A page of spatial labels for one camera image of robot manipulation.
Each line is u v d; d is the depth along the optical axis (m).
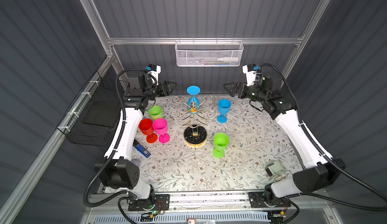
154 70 0.65
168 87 0.65
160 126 0.86
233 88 0.62
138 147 0.91
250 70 0.61
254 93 0.60
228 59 0.92
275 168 0.79
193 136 0.97
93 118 0.71
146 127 0.83
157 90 0.65
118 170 0.41
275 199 0.66
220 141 0.86
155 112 0.96
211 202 0.75
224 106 0.96
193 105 0.74
